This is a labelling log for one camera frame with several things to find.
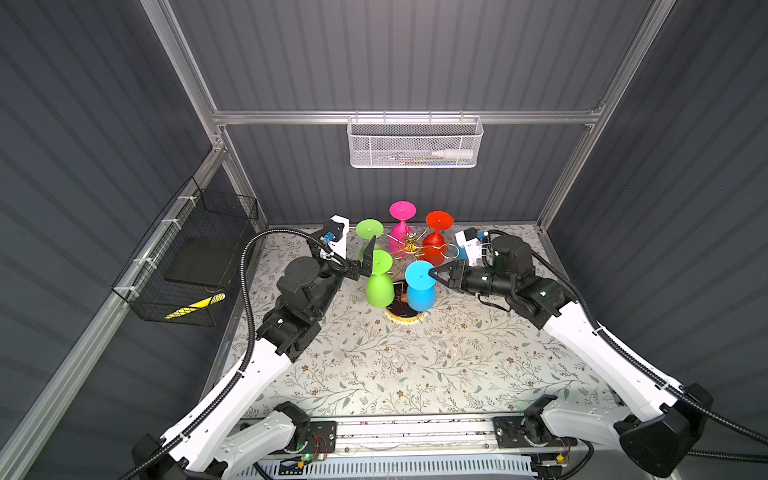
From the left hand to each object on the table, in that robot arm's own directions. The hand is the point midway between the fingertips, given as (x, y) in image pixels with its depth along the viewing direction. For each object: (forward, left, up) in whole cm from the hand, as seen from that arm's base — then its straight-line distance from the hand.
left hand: (353, 231), depth 64 cm
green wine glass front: (-3, -6, -19) cm, 20 cm away
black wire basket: (+2, +42, -11) cm, 43 cm away
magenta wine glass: (+14, -12, -15) cm, 23 cm away
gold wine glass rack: (+5, -14, -12) cm, 19 cm away
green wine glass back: (+11, -3, -10) cm, 15 cm away
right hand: (-6, -18, -10) cm, 21 cm away
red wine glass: (+12, -21, -18) cm, 30 cm away
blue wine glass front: (-8, -15, -11) cm, 20 cm away
